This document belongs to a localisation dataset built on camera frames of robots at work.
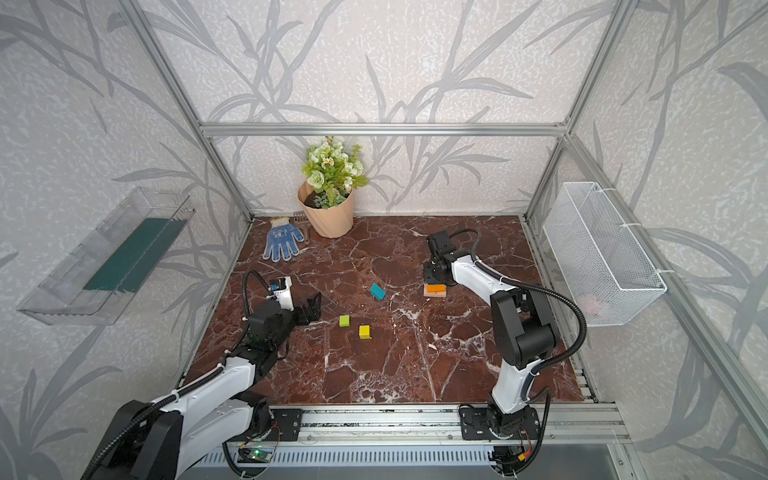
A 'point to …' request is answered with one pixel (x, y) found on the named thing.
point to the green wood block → (344, 320)
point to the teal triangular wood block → (377, 292)
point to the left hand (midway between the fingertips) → (311, 285)
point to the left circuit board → (255, 454)
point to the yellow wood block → (364, 331)
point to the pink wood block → (438, 294)
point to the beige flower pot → (333, 222)
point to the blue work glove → (281, 238)
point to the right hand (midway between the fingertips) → (435, 266)
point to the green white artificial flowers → (332, 173)
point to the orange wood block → (434, 288)
